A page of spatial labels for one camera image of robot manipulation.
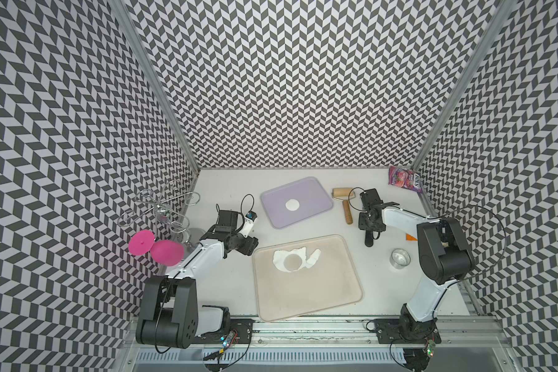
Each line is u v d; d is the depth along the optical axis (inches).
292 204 41.8
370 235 39.1
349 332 29.6
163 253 27.0
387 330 28.6
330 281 32.4
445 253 19.3
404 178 43.2
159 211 27.7
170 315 16.0
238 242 30.3
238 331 28.3
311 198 43.0
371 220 28.5
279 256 35.0
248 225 31.6
